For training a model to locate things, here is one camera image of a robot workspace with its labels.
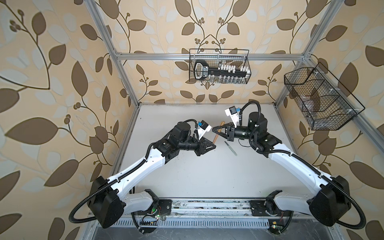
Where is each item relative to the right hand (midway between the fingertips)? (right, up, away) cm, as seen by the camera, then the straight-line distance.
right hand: (214, 131), depth 68 cm
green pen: (+14, -14, +28) cm, 34 cm away
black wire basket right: (+56, +13, +4) cm, 58 cm away
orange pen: (+1, -4, +1) cm, 4 cm away
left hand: (+1, -7, 0) cm, 7 cm away
